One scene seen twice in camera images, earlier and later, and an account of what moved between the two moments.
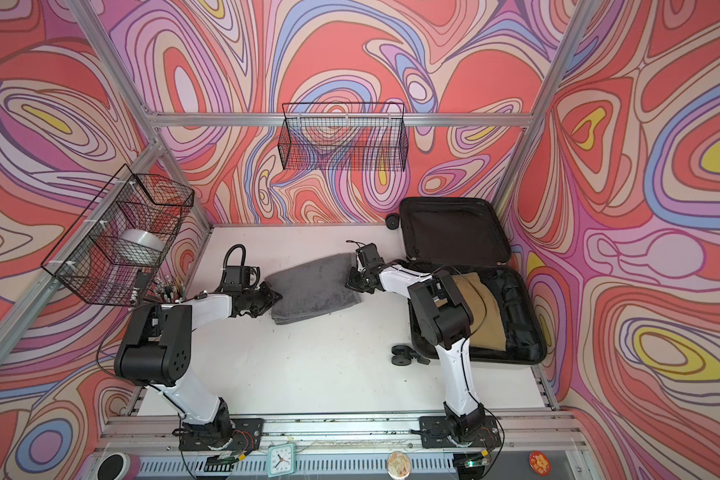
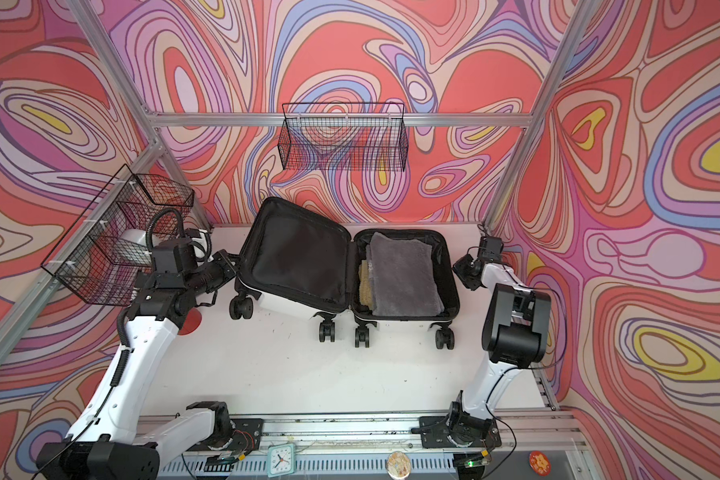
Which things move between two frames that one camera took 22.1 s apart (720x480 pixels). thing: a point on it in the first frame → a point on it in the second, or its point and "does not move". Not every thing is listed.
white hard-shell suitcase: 465,236 → 296,260
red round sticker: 540,463 does not move
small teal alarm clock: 281,460 does not move
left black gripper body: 255,300 → 208,276
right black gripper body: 357,281 → 464,267
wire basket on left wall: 108,257 does not move
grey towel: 314,288 → 402,277
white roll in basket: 138,247 does not move
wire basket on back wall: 348,137 does not move
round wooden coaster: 398,465 does not move
